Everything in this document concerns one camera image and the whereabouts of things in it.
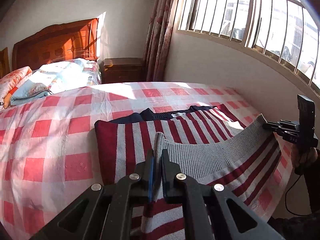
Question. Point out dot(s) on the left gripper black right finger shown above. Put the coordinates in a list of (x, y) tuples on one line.
[(210, 212)]

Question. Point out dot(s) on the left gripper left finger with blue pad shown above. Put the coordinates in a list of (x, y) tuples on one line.
[(104, 211)]

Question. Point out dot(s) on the red grey striped knit sweater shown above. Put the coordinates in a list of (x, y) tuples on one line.
[(209, 145)]

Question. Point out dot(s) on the person's right hand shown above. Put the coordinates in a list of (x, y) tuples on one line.
[(305, 158)]

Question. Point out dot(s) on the pink checked bed sheet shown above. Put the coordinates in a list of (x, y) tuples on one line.
[(49, 148)]

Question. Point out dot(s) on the barred window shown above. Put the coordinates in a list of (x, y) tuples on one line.
[(282, 30)]

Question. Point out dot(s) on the dark wooden nightstand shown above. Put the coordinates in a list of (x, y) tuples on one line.
[(118, 70)]

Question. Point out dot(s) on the floral folded quilt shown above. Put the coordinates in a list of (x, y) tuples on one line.
[(55, 78)]

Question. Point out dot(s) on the pink floral curtain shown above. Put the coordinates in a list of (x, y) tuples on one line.
[(158, 39)]

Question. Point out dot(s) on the pink floral pillow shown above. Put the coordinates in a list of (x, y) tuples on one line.
[(11, 82)]

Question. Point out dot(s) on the carved wooden headboard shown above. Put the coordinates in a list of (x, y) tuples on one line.
[(58, 42)]

